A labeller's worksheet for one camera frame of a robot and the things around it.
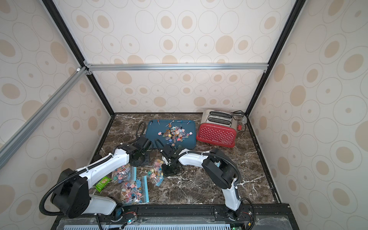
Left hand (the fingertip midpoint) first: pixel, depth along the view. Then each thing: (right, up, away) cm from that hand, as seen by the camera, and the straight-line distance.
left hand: (149, 160), depth 85 cm
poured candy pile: (+13, +15, +20) cm, 28 cm away
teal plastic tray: (-3, +20, +22) cm, 30 cm away
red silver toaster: (+42, +20, +4) cm, 47 cm away
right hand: (+11, -8, +2) cm, 14 cm away
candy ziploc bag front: (-6, -16, -6) cm, 18 cm away
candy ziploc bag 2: (-15, -8, +1) cm, 17 cm away
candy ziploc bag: (+4, -8, 0) cm, 9 cm away
